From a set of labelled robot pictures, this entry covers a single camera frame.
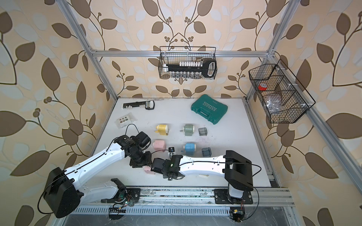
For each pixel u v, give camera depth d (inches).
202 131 39.3
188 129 36.8
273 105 27.7
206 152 35.9
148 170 30.3
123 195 26.8
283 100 28.9
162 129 36.9
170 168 21.3
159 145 34.0
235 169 19.2
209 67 32.8
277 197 29.7
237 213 28.1
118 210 29.0
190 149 33.0
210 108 42.6
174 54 35.9
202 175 31.7
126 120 40.4
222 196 28.9
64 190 15.2
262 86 31.7
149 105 45.5
